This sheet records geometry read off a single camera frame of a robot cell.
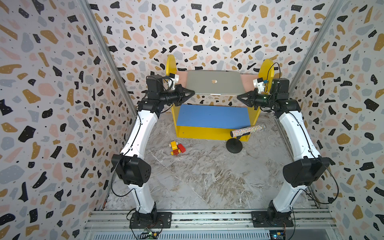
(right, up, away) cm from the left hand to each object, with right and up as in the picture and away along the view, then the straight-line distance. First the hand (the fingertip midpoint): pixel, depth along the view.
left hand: (196, 92), depth 70 cm
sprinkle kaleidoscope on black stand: (+25, -29, +30) cm, 48 cm away
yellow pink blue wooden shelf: (+10, -13, +25) cm, 30 cm away
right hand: (+20, -2, +3) cm, 21 cm away
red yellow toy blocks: (-13, -30, +25) cm, 41 cm away
